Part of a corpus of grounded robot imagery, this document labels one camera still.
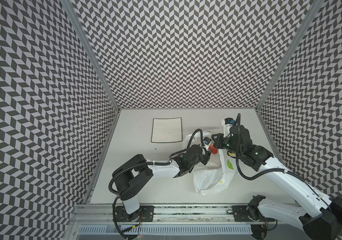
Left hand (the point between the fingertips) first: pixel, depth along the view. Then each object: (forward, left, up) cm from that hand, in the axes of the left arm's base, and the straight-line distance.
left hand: (210, 149), depth 83 cm
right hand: (0, +2, +9) cm, 9 cm away
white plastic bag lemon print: (-13, -2, +1) cm, 13 cm away
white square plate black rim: (+22, +27, -11) cm, 36 cm away
